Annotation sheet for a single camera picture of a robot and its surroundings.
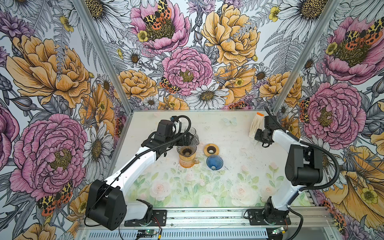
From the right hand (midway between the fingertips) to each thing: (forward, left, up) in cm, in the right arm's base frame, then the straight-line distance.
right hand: (259, 140), depth 97 cm
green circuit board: (-46, +63, -6) cm, 78 cm away
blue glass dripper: (-13, +29, -2) cm, 32 cm away
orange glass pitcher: (-12, +45, -4) cm, 46 cm away
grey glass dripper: (-9, +45, +4) cm, 46 cm away
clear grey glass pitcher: (-9, +41, +15) cm, 45 cm away
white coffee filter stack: (+12, -2, +3) cm, 12 cm away
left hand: (-7, +46, +12) cm, 48 cm away
